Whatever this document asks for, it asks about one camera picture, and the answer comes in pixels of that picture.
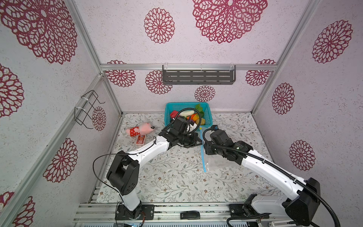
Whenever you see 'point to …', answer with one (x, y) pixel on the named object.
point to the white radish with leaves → (198, 107)
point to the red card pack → (141, 139)
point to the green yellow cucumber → (195, 117)
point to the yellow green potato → (203, 121)
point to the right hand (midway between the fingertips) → (207, 143)
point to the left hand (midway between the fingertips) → (203, 144)
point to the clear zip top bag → (215, 162)
